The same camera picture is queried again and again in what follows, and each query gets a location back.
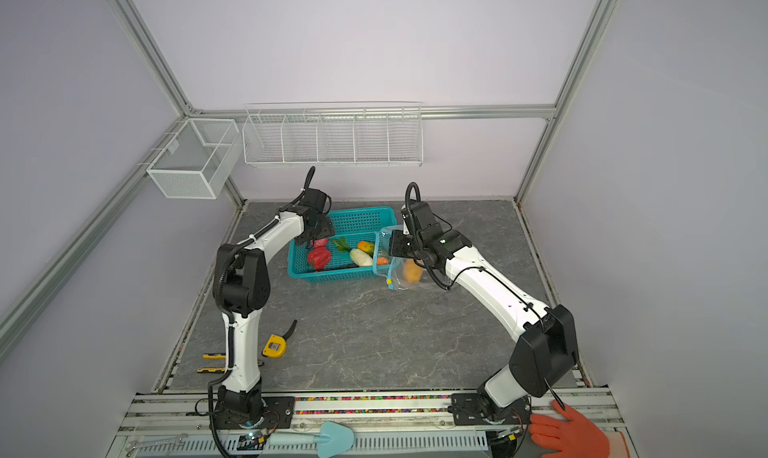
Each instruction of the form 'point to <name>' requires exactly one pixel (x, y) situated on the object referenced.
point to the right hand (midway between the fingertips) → (392, 244)
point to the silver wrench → (175, 440)
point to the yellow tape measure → (276, 345)
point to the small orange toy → (382, 261)
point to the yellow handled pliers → (212, 370)
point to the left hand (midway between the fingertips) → (321, 233)
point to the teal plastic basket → (349, 253)
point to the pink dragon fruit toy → (322, 242)
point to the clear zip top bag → (401, 273)
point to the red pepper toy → (320, 256)
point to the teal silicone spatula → (334, 438)
